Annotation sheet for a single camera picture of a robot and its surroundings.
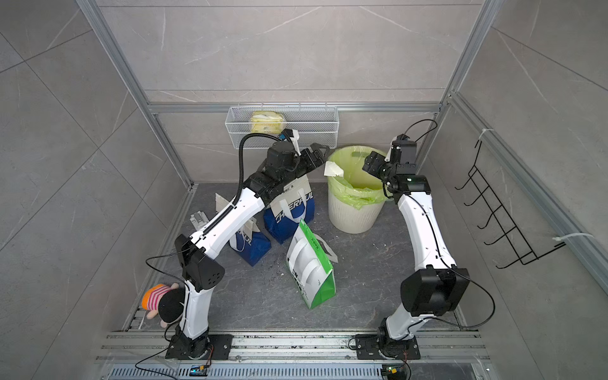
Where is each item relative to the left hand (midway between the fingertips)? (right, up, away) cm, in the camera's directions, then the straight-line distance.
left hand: (326, 148), depth 72 cm
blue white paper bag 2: (-11, -18, +18) cm, 27 cm away
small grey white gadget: (-55, -25, +31) cm, 68 cm away
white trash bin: (+10, -23, +18) cm, 31 cm away
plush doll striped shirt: (-59, -49, +5) cm, 77 cm away
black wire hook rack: (+51, -26, -9) cm, 57 cm away
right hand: (+17, -3, +6) cm, 19 cm away
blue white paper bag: (-26, -31, +7) cm, 41 cm away
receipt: (+3, -5, +11) cm, 12 cm away
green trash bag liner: (+11, -12, +7) cm, 18 cm away
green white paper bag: (-5, -34, -2) cm, 35 cm away
